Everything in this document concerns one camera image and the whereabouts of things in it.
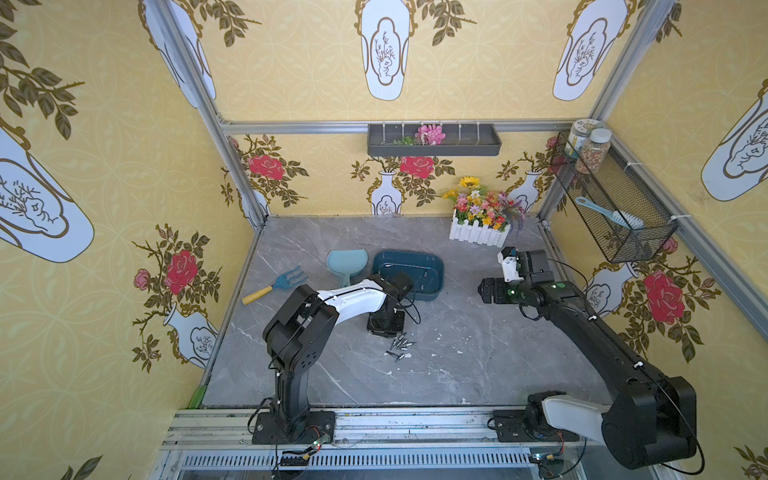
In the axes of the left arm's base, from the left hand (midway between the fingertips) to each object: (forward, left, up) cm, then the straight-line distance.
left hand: (383, 331), depth 92 cm
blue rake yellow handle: (+19, +35, 0) cm, 39 cm away
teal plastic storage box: (+21, -15, +2) cm, 26 cm away
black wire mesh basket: (+25, -65, +34) cm, 78 cm away
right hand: (+7, -34, +14) cm, 37 cm away
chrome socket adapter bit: (-8, -3, +1) cm, 9 cm away
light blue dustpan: (+25, +13, +1) cm, 28 cm away
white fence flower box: (+33, -34, +15) cm, 50 cm away
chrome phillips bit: (-2, -6, +1) cm, 6 cm away
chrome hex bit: (-5, -8, +1) cm, 9 cm away
